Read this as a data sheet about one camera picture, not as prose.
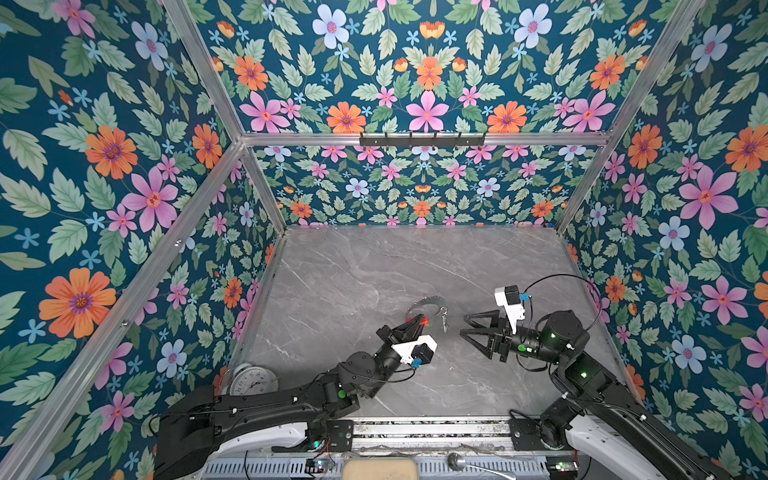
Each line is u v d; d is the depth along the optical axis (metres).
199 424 0.46
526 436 0.73
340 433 0.74
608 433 0.57
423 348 0.55
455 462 0.68
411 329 0.63
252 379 0.80
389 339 0.59
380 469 0.65
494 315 0.64
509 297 0.57
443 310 0.65
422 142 0.93
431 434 0.75
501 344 0.57
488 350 0.58
